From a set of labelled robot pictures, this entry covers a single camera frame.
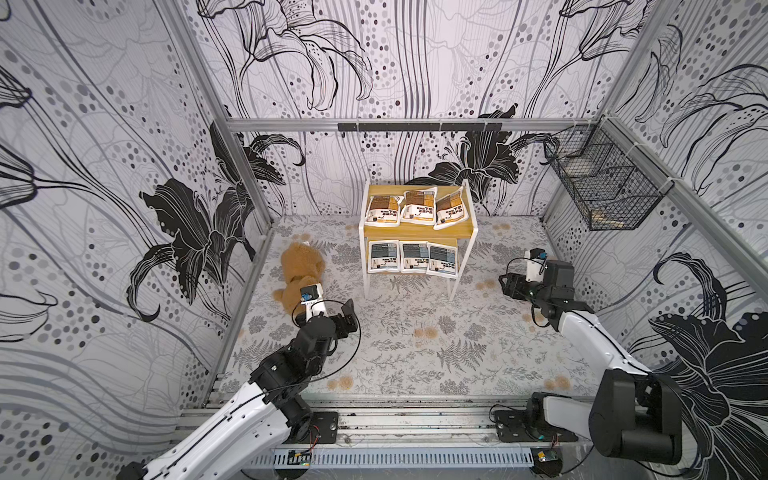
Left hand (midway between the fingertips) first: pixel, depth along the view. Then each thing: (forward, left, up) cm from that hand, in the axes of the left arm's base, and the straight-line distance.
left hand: (342, 311), depth 76 cm
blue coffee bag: (+18, -19, +1) cm, 26 cm away
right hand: (+16, -49, -3) cm, 52 cm away
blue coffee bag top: (+18, -10, +1) cm, 20 cm away
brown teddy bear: (+18, +16, -6) cm, 25 cm away
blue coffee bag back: (+16, -27, +2) cm, 32 cm away
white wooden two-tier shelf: (+14, -18, +17) cm, 29 cm away
